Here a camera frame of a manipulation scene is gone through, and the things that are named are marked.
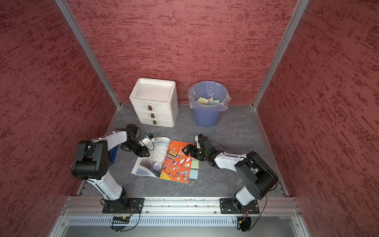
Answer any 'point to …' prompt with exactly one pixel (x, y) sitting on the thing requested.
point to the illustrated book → (167, 160)
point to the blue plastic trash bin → (208, 118)
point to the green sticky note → (195, 164)
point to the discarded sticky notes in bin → (209, 101)
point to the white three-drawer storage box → (155, 101)
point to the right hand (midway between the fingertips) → (186, 154)
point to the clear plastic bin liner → (209, 89)
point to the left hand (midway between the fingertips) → (145, 156)
